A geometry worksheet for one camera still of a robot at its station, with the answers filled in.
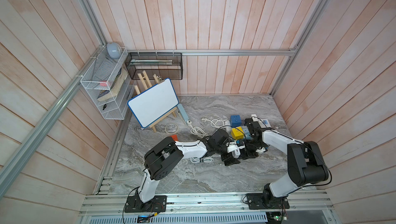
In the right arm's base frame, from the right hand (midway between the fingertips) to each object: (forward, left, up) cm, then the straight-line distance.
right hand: (239, 149), depth 92 cm
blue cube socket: (+16, +2, +8) cm, 18 cm away
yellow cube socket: (+6, +2, +7) cm, 10 cm away
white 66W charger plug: (-6, +4, +7) cm, 10 cm away
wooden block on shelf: (+18, +69, +34) cm, 79 cm away
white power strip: (+18, -19, +1) cm, 26 cm away
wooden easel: (+25, +55, +34) cm, 70 cm away
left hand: (-6, +4, +5) cm, 9 cm away
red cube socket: (+6, +40, +3) cm, 41 cm away
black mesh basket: (+49, +56, +26) cm, 79 cm away
